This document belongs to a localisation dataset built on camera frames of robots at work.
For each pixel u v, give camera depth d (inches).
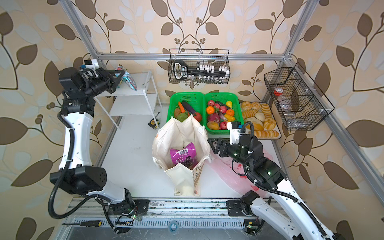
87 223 26.9
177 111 42.8
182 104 45.5
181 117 39.4
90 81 21.0
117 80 23.5
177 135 35.2
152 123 41.4
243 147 18.6
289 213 16.6
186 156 29.2
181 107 45.2
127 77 24.8
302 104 28.5
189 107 45.5
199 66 31.8
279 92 31.8
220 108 43.9
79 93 19.6
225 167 33.0
